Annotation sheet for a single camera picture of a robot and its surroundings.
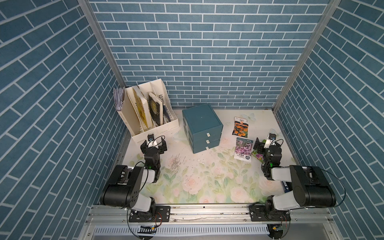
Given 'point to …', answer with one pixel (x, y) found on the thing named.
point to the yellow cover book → (143, 105)
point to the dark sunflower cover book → (156, 107)
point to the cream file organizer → (131, 116)
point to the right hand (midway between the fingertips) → (266, 140)
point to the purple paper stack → (119, 95)
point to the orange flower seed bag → (240, 127)
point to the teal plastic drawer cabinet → (201, 127)
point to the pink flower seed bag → (243, 149)
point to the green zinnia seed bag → (259, 156)
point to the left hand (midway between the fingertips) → (157, 138)
